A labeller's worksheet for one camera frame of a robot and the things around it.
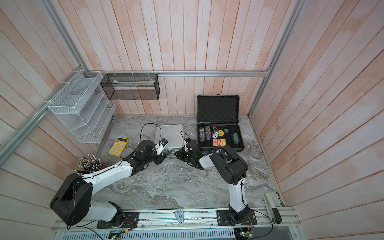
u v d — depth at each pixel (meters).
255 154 0.97
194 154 0.78
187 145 0.81
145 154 0.67
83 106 0.73
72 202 0.42
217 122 1.10
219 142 1.01
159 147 0.75
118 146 1.01
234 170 0.53
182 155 0.87
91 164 0.76
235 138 1.02
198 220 0.75
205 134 1.04
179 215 0.73
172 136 1.07
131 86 1.05
